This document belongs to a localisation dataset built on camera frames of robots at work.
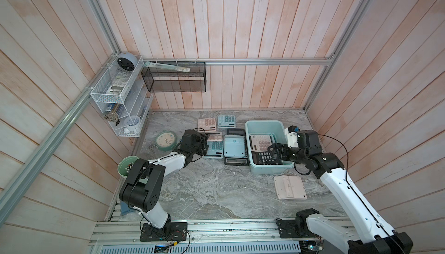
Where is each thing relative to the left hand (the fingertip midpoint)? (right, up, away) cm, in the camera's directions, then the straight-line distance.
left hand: (211, 138), depth 93 cm
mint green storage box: (+36, +6, +3) cm, 37 cm away
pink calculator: (+28, -3, +5) cm, 29 cm away
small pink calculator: (-2, +8, +18) cm, 20 cm away
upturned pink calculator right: (+39, -23, -9) cm, 47 cm away
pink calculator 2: (+2, +1, +8) cm, 8 cm away
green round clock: (-28, -2, +8) cm, 29 cm away
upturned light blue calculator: (+13, -4, +5) cm, 15 cm away
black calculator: (+28, -10, -2) cm, 30 cm away
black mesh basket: (-30, +36, +15) cm, 49 cm away
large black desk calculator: (+15, -12, +1) cm, 19 cm away
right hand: (+30, -3, -15) cm, 34 cm away
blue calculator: (+2, -7, +5) cm, 9 cm away
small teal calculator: (+9, +10, +19) cm, 23 cm away
